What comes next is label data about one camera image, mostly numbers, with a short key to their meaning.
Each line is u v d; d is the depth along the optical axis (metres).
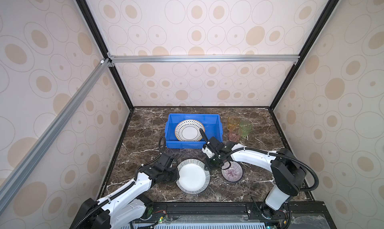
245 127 1.08
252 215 0.73
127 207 0.57
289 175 0.45
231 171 0.83
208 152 0.79
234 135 1.04
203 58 0.91
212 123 1.09
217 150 0.68
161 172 0.64
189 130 1.04
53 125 0.56
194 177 0.83
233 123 1.07
